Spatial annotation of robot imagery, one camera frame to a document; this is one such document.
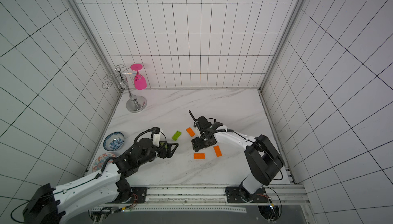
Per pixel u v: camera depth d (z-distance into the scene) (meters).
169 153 0.70
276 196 0.70
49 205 0.40
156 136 0.71
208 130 0.63
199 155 0.85
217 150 0.88
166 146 0.69
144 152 0.60
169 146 0.69
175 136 0.93
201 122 0.70
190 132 0.95
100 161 0.81
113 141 0.90
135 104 1.10
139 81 1.03
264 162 0.44
